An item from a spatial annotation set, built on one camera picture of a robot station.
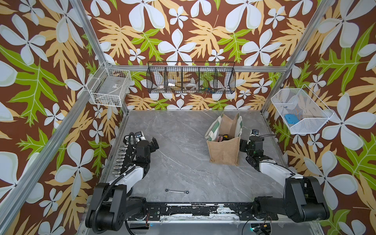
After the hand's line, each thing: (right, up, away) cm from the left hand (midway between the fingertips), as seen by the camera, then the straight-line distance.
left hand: (146, 138), depth 89 cm
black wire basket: (+28, +41, +9) cm, 50 cm away
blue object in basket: (+83, +12, -9) cm, 85 cm away
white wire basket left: (-21, +32, -3) cm, 38 cm away
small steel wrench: (+24, -29, -8) cm, 39 cm away
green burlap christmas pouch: (+49, -8, -3) cm, 50 cm away
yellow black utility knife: (+52, 0, +11) cm, 53 cm away
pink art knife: (+48, -1, +10) cm, 49 cm away
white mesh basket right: (+91, +15, -14) cm, 93 cm away
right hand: (+62, -1, +3) cm, 62 cm away
